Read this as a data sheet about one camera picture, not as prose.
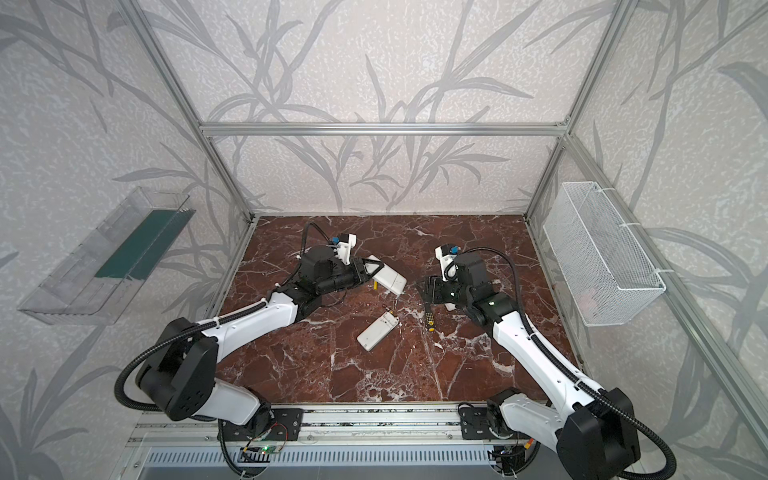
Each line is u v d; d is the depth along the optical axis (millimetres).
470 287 596
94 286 642
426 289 707
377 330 890
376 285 990
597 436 381
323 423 753
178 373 429
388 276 811
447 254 706
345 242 769
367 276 752
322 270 645
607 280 614
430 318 910
